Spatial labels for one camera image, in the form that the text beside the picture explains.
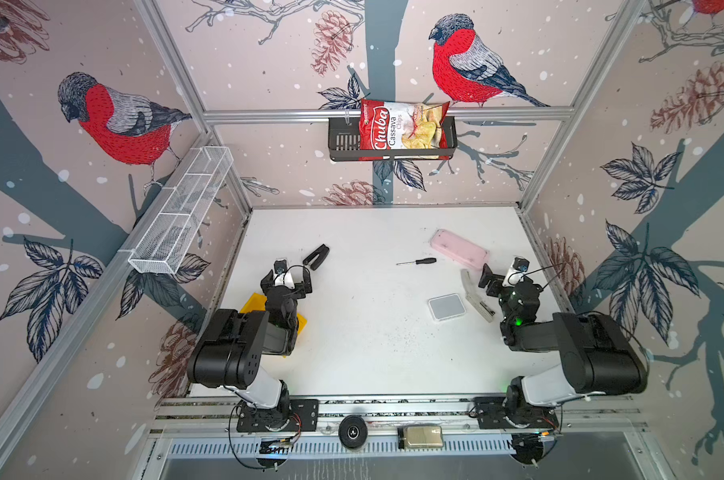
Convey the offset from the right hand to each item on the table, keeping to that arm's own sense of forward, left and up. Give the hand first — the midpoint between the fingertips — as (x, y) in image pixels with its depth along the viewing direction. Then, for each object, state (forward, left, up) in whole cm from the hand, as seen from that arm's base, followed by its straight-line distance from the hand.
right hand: (499, 270), depth 90 cm
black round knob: (-44, +41, +3) cm, 60 cm away
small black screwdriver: (+9, +23, -9) cm, 26 cm away
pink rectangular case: (+15, +9, -9) cm, 20 cm away
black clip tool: (+11, +58, -6) cm, 60 cm away
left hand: (-4, +65, +4) cm, 66 cm away
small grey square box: (-8, +15, -9) cm, 20 cm away
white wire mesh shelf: (0, +90, +25) cm, 93 cm away
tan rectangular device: (-43, +26, -5) cm, 51 cm away
